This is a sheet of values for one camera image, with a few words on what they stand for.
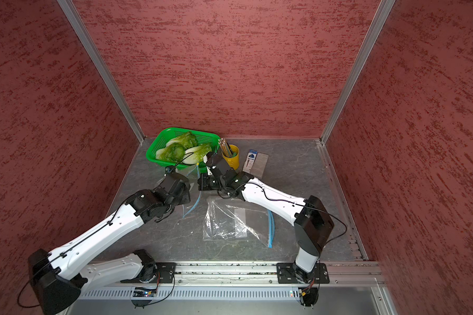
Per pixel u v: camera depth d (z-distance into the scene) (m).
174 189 0.58
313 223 0.44
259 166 1.06
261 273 0.76
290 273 0.74
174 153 0.98
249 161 1.08
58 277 0.38
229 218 0.81
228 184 0.59
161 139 1.12
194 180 0.77
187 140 1.06
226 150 1.06
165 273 0.74
